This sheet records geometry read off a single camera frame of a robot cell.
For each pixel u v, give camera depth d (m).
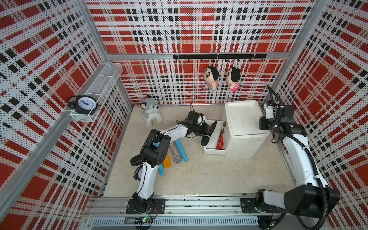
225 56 0.90
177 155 0.88
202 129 0.86
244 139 0.74
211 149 0.91
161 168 0.85
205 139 0.88
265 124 0.69
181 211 0.73
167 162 0.86
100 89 0.80
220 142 0.93
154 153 0.55
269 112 0.69
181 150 0.93
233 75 0.94
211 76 0.91
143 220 0.69
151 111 0.98
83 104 0.64
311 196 0.38
